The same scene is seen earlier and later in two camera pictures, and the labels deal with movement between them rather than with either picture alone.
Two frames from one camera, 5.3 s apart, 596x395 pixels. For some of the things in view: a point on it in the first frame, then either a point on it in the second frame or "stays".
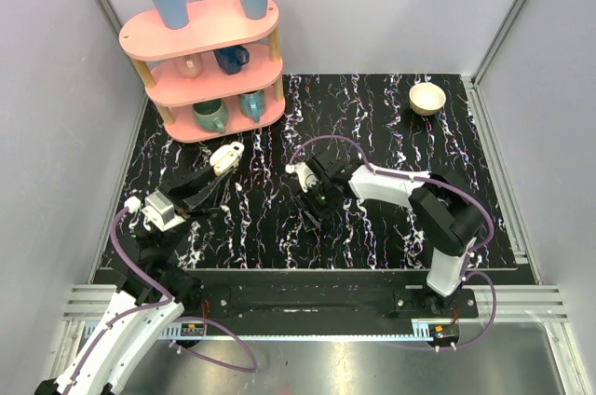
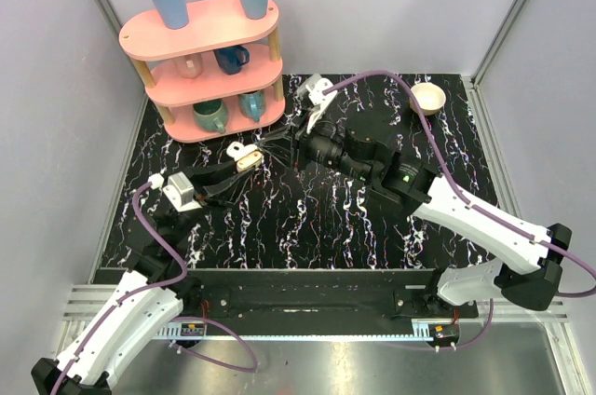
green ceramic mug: (210, 115) stays
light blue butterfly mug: (253, 104) stays
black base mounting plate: (300, 294) stays
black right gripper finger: (314, 221) -> (282, 159)
